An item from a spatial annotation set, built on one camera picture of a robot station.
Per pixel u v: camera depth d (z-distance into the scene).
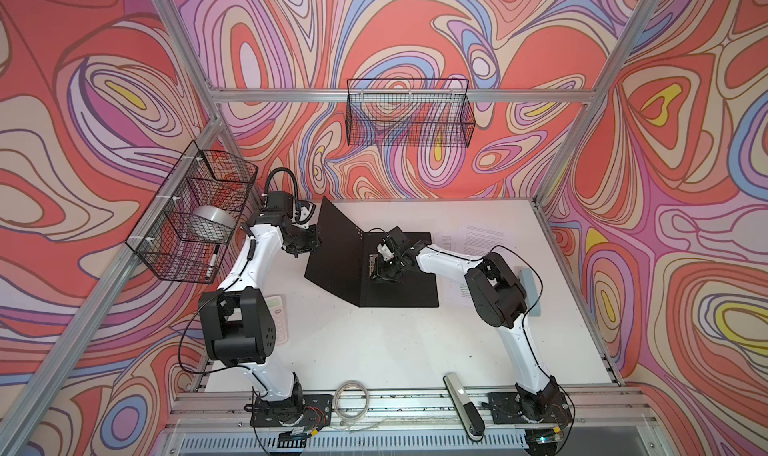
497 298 0.57
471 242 1.08
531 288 0.90
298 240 0.75
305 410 0.73
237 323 0.45
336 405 0.76
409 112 0.97
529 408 0.65
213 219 0.72
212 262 0.72
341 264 1.01
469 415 0.69
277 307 0.89
